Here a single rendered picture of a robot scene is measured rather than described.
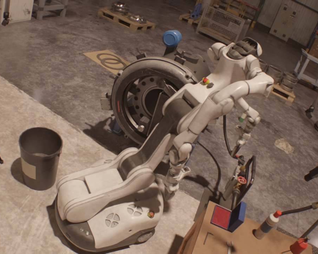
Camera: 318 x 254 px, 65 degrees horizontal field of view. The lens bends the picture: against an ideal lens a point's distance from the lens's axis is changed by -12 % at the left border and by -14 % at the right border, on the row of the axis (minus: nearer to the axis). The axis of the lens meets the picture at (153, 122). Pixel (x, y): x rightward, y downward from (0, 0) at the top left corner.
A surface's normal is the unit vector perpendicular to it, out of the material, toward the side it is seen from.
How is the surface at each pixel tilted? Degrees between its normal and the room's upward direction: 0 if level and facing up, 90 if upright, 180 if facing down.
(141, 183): 90
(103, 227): 38
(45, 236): 0
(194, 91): 42
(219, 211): 0
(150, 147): 73
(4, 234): 0
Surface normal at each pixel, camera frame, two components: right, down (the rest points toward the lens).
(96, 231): -0.29, -0.61
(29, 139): 0.75, 0.50
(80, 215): 0.44, 0.60
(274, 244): 0.29, -0.80
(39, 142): 0.26, 0.55
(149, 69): -0.35, 0.42
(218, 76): -0.74, -0.09
